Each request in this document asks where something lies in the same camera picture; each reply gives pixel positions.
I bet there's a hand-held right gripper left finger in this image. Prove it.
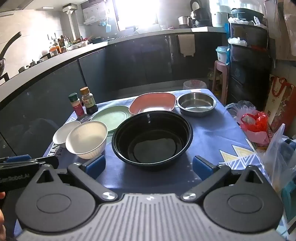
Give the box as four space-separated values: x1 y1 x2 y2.
35 154 119 203

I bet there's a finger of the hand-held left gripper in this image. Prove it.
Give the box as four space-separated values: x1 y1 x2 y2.
0 156 60 171
0 154 32 163

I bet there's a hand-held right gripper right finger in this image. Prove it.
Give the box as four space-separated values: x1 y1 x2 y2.
181 156 267 202

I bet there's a white ribbed bowl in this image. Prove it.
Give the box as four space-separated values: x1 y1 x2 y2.
65 121 109 160

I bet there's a small white bowl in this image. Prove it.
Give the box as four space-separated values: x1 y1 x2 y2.
52 121 82 148

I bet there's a green plate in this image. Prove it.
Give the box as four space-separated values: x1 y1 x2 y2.
91 105 131 133

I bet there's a large black bowl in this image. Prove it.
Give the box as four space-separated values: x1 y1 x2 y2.
111 111 194 172

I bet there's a stainless steel bowl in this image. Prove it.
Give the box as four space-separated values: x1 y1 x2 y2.
176 92 217 118

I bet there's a pink plastic bowl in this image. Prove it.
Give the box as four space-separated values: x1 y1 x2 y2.
129 92 176 115

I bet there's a person's left hand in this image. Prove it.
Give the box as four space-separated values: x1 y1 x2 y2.
0 191 7 240

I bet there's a blue patterned tablecloth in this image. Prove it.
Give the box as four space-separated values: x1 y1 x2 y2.
14 89 289 241

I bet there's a green-lidded spice jar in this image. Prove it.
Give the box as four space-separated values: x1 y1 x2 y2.
68 93 85 118

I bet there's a dark sauce bottle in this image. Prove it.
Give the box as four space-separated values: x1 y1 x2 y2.
80 87 99 115

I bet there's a red plastic bag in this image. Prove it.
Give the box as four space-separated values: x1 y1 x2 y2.
240 111 271 144

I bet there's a clear plastic bag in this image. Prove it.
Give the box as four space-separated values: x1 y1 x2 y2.
225 100 257 116

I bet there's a large translucent plastic bag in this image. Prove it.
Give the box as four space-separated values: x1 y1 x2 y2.
260 124 296 193

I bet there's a white trash bin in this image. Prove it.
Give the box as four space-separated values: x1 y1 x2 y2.
183 79 207 90

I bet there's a teal plastic stool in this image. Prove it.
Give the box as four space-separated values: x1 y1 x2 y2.
281 178 296 218

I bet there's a gas stove burner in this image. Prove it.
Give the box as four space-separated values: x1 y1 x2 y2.
18 59 48 72

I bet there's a pink plastic stool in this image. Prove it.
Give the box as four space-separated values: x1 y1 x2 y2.
211 60 228 98

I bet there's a red gift bag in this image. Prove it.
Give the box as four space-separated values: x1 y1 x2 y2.
264 74 296 137

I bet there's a blue-lidded white container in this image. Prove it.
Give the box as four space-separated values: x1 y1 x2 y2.
216 46 229 64

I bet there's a dark kitchen counter cabinet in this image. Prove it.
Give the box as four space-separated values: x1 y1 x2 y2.
0 25 228 153

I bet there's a group of condiment bottles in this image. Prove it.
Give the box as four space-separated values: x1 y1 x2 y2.
47 34 90 56

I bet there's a black trash bin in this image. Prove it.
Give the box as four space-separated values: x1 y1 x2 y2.
228 22 273 112

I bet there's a blue plastic bag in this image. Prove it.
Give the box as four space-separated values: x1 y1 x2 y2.
224 23 232 65

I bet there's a white plastic bag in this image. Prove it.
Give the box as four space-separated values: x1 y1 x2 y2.
228 16 260 27
228 37 248 47

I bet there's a steel pot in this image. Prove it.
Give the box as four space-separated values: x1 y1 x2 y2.
178 16 191 29

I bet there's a white plastic container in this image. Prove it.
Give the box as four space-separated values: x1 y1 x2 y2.
209 0 231 28

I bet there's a black coffee maker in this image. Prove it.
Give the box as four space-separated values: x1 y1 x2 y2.
190 0 212 27

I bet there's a black basin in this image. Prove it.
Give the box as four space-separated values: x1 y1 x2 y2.
230 8 264 23

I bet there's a bright window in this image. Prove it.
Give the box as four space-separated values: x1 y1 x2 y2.
116 0 192 32

